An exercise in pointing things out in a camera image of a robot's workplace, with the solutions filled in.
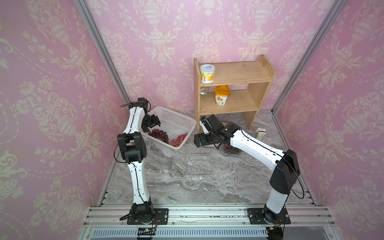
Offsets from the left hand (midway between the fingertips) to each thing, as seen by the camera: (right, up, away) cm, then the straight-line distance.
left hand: (156, 127), depth 99 cm
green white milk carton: (+66, -4, -7) cm, 67 cm away
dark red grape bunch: (+3, -5, +1) cm, 6 cm away
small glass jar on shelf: (+32, +23, -4) cm, 40 cm away
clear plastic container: (+29, -23, -7) cm, 38 cm away
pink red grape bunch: (+15, -9, 0) cm, 18 cm away
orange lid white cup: (+42, +21, -10) cm, 48 cm away
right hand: (+30, -7, -16) cm, 35 cm away
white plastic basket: (+11, -1, +10) cm, 15 cm away
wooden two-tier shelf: (+53, +28, +10) cm, 60 cm away
